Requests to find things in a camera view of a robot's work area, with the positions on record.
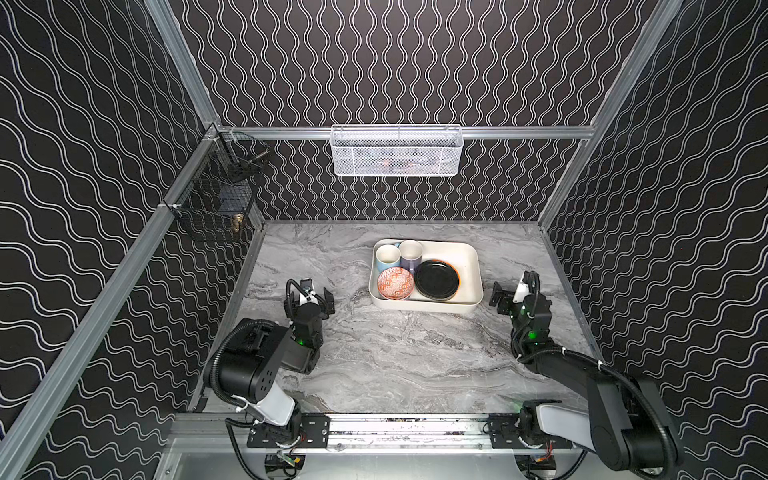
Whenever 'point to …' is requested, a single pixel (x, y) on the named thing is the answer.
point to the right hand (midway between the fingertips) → (517, 287)
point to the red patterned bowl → (395, 283)
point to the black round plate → (436, 280)
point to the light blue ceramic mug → (387, 256)
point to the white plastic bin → (465, 255)
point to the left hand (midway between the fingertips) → (309, 292)
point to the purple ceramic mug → (411, 253)
